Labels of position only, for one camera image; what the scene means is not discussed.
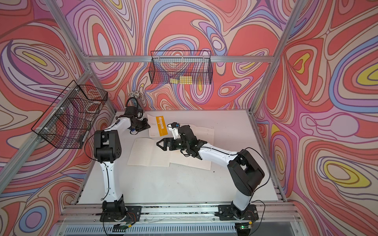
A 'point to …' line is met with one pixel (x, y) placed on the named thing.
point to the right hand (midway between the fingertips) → (163, 147)
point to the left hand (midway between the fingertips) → (151, 125)
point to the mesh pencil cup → (134, 93)
